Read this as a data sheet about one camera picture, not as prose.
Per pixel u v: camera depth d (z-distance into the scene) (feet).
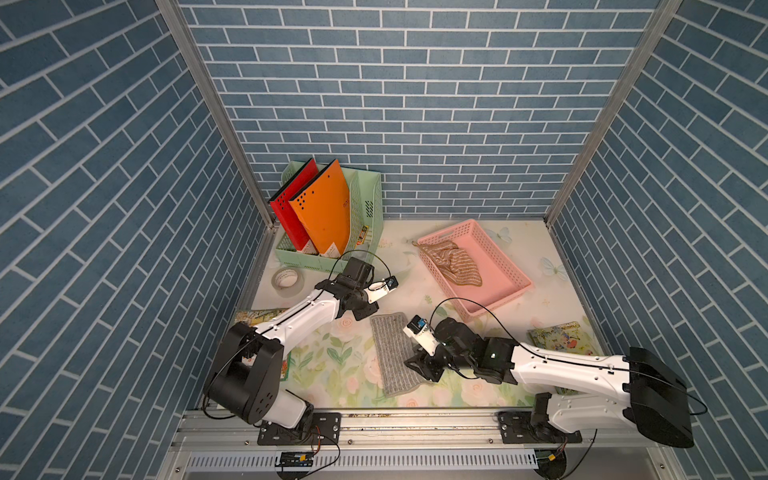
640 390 1.36
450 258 3.35
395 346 2.84
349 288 2.22
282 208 2.84
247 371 1.42
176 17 2.31
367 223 3.93
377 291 2.54
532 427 2.20
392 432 2.44
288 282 3.31
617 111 2.88
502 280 3.38
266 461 2.52
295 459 2.36
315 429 2.38
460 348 1.93
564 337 2.94
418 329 2.19
